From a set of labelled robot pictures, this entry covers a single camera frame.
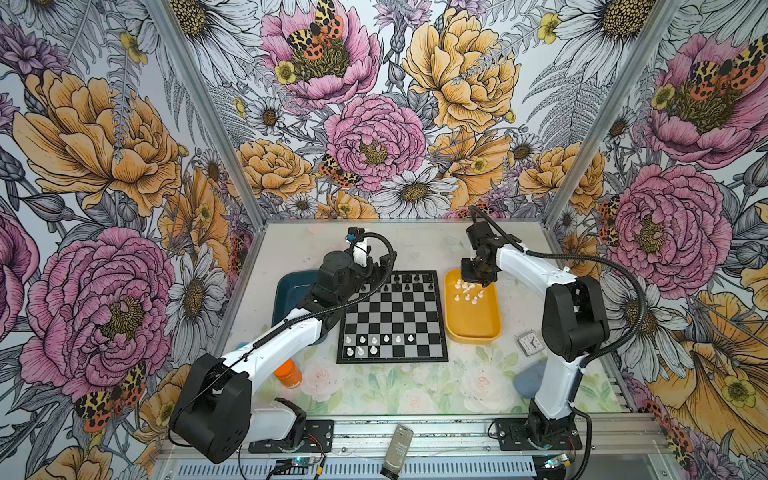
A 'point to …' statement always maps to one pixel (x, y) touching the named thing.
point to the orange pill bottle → (289, 373)
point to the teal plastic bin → (289, 290)
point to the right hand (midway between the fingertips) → (471, 284)
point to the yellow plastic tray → (473, 313)
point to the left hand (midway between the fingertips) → (383, 258)
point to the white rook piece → (350, 351)
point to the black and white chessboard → (401, 324)
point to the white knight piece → (360, 351)
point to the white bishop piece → (373, 350)
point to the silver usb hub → (398, 451)
